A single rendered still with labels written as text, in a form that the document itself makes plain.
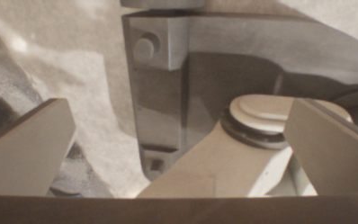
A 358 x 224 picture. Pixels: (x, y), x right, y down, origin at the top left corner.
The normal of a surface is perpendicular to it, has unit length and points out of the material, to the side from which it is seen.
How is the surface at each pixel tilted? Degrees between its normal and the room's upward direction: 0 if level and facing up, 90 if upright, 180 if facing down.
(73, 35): 0
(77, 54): 0
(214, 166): 90
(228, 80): 0
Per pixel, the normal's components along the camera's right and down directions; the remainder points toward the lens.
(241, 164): 0.00, -0.85
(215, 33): -0.19, 0.51
